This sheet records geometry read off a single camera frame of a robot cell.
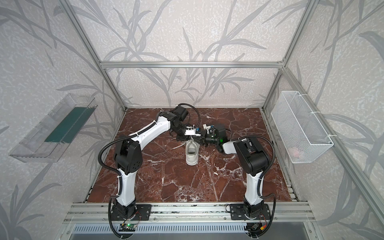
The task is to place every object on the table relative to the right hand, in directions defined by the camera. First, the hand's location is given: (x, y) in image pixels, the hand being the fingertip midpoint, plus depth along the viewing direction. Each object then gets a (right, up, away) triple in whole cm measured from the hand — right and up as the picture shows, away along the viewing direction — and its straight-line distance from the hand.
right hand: (192, 133), depth 89 cm
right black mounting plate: (+24, -38, -16) cm, 47 cm away
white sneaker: (0, -11, +2) cm, 11 cm away
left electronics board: (-30, -44, -18) cm, 56 cm away
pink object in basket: (+52, -7, -16) cm, 55 cm away
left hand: (-1, +1, +2) cm, 2 cm away
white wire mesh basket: (+48, +1, -29) cm, 56 cm away
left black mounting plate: (-24, -38, -16) cm, 48 cm away
